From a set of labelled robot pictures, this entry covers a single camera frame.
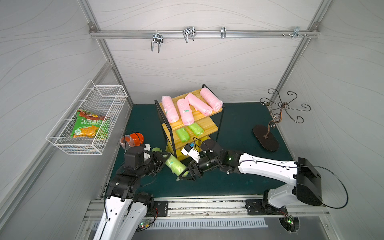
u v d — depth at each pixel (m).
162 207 0.73
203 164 0.63
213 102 0.69
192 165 0.60
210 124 0.87
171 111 0.66
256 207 0.74
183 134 0.78
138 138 0.96
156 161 0.60
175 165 0.65
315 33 0.78
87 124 0.62
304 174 0.47
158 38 0.78
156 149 0.91
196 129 0.80
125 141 0.79
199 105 0.70
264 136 0.99
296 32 0.76
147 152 0.55
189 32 0.77
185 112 0.65
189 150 0.63
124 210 0.45
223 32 0.78
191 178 0.60
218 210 0.73
